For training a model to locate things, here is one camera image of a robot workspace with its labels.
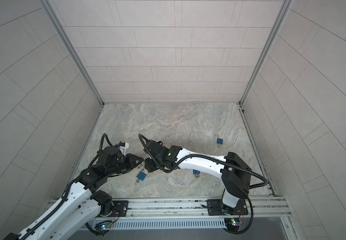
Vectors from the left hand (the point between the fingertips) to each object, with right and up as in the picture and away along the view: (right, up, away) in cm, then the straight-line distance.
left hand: (147, 159), depth 74 cm
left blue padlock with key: (-5, -12, +9) cm, 16 cm away
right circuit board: (+41, -28, -6) cm, 50 cm away
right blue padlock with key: (+26, -10, +9) cm, 29 cm away
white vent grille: (+8, -28, -6) cm, 30 cm away
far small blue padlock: (+42, +5, +22) cm, 48 cm away
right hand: (-1, -5, 0) cm, 5 cm away
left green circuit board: (-17, -26, -9) cm, 33 cm away
